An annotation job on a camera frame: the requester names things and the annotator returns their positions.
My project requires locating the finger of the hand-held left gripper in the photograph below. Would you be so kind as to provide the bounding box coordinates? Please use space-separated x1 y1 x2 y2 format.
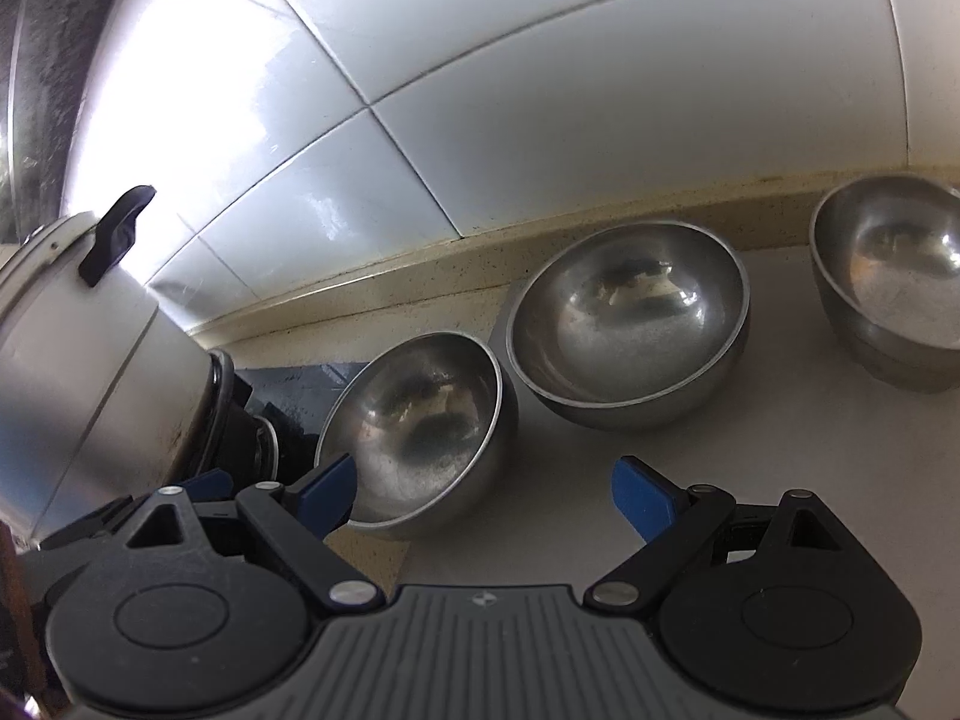
41 467 233 552

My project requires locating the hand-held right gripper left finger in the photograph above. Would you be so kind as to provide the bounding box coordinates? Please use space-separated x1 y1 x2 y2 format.
120 452 385 612

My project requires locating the stainless steel bowl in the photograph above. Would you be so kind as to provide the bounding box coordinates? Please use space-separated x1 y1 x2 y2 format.
313 331 520 539
810 174 960 393
504 221 752 432

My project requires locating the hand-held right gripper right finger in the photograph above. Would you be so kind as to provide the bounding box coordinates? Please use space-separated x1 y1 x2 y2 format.
583 456 863 612

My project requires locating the silver pressure cooker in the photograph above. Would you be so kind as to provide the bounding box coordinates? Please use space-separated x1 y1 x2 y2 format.
0 185 230 545

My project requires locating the black glass gas stove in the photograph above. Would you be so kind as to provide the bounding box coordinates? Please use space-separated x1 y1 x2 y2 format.
180 349 376 511

